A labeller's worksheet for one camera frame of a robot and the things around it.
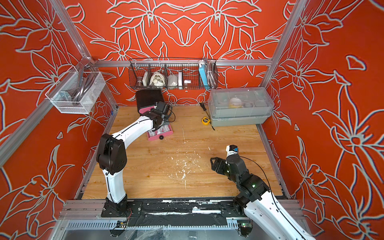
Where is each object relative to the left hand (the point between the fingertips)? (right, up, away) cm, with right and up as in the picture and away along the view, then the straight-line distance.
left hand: (163, 118), depth 95 cm
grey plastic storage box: (+51, +8, +2) cm, 52 cm away
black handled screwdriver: (+29, +8, +23) cm, 38 cm away
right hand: (+29, -22, -20) cm, 42 cm away
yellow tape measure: (+29, -2, +13) cm, 32 cm away
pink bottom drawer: (-8, -12, +3) cm, 14 cm away
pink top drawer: (-12, +6, +2) cm, 14 cm away
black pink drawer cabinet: (-15, +13, +11) cm, 23 cm away
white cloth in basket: (-3, +24, -4) cm, 25 cm away
